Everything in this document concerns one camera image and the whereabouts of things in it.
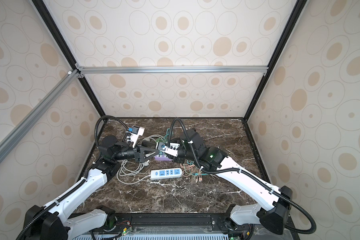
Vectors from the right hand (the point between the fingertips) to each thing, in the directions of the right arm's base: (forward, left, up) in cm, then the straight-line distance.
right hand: (169, 145), depth 69 cm
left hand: (-6, +4, +3) cm, 7 cm away
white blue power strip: (-2, +4, -26) cm, 27 cm away
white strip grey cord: (0, +27, -27) cm, 38 cm away
